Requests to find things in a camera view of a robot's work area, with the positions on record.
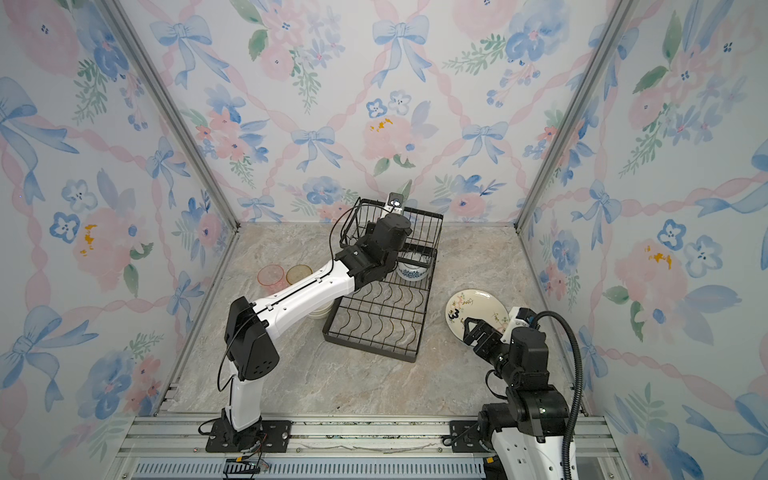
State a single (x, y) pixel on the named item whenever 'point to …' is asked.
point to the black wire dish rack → (387, 314)
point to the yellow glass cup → (297, 272)
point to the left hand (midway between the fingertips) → (388, 216)
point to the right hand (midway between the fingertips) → (476, 327)
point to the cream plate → (478, 304)
